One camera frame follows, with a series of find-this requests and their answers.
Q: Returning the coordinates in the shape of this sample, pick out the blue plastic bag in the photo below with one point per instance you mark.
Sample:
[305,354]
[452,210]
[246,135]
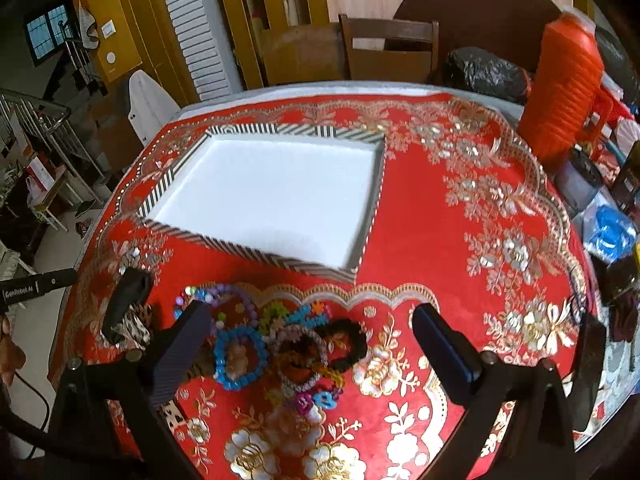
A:
[610,235]

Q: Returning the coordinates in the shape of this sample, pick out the person's left hand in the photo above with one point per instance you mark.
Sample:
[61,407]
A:
[10,357]

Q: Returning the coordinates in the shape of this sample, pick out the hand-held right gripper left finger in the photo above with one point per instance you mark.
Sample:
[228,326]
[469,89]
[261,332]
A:
[185,347]

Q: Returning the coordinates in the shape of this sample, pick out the window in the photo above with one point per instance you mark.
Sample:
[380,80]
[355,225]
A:
[47,32]

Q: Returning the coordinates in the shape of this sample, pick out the grey container with black lid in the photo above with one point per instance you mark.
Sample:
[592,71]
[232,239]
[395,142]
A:
[580,180]

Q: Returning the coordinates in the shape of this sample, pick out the black plastic bag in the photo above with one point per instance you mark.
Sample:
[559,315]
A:
[485,75]

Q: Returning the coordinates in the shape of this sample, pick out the white louvered door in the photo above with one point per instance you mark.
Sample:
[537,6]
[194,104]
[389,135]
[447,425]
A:
[195,25]

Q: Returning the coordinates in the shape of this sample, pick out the orange ribbed jug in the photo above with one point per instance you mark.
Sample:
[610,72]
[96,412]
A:
[565,85]

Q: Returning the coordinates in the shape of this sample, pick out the black tablet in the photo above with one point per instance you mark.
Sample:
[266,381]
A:
[590,370]

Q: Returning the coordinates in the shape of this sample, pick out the striped box with white inside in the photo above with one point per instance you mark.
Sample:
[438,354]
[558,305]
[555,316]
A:
[260,200]

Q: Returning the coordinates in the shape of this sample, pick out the white light switch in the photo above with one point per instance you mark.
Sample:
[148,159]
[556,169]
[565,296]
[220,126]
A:
[108,29]

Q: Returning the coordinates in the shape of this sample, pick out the metal stair railing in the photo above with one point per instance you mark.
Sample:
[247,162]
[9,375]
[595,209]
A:
[55,125]

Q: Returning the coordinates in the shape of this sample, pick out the dark wooden chair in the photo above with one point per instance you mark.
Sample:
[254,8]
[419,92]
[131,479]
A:
[390,60]

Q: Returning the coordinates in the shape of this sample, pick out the red floral tablecloth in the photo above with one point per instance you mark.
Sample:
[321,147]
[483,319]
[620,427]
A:
[425,260]

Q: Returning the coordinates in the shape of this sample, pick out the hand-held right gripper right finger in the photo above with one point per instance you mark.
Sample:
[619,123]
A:
[442,355]

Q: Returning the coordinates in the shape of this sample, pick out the black scrunchie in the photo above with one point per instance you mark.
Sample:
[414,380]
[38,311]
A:
[357,340]

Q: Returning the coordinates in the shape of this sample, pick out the dark brown round tabletop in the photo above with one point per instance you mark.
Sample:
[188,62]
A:
[475,5]

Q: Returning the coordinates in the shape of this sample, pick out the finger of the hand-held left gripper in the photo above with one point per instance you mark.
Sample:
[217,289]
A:
[127,300]

